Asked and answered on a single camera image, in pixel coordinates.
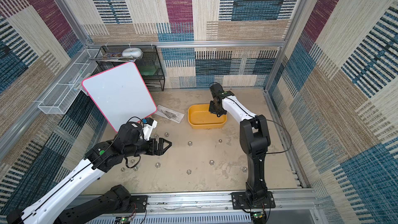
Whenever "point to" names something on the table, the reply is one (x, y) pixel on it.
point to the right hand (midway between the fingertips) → (214, 109)
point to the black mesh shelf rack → (145, 57)
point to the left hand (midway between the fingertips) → (165, 142)
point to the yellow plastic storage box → (200, 117)
